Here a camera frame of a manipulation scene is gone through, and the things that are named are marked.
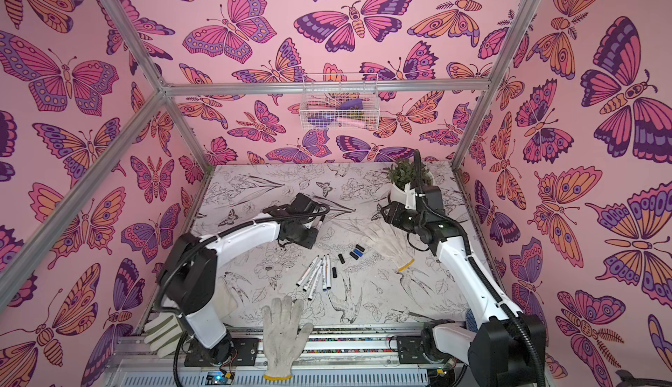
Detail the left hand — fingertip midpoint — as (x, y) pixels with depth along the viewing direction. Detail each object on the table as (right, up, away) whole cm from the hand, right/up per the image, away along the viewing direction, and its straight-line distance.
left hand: (313, 237), depth 91 cm
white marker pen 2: (+2, -9, -1) cm, 10 cm away
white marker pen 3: (0, -18, -8) cm, 20 cm away
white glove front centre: (-7, -26, -15) cm, 31 cm away
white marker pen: (-2, -11, -3) cm, 11 cm away
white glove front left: (-43, -26, -15) cm, 52 cm away
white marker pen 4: (+4, -13, -4) cm, 14 cm away
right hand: (+24, +10, -10) cm, 28 cm away
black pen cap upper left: (+14, -7, +1) cm, 16 cm away
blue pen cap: (+15, -6, +2) cm, 16 cm away
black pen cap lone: (+9, -7, +1) cm, 12 cm away
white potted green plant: (+32, +23, +1) cm, 39 cm away
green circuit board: (-24, -36, -19) cm, 47 cm away
